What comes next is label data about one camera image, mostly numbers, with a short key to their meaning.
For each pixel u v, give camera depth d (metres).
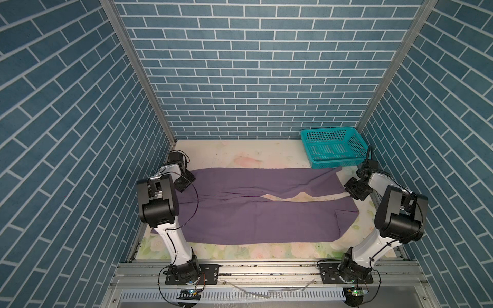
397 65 0.87
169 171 0.57
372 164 0.79
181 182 0.85
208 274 0.73
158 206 0.53
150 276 0.75
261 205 0.91
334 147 1.20
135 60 0.84
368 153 1.05
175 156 0.83
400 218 0.49
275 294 0.71
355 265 0.63
